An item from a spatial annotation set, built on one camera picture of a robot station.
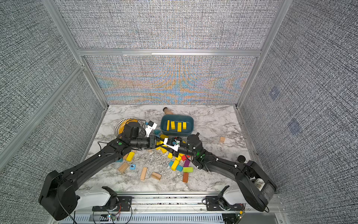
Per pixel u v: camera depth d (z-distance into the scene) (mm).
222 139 975
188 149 671
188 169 839
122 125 996
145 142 672
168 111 1128
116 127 1029
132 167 855
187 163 881
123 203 732
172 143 622
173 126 1033
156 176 820
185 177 812
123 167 836
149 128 718
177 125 1058
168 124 1038
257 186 429
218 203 649
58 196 399
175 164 855
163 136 1000
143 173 834
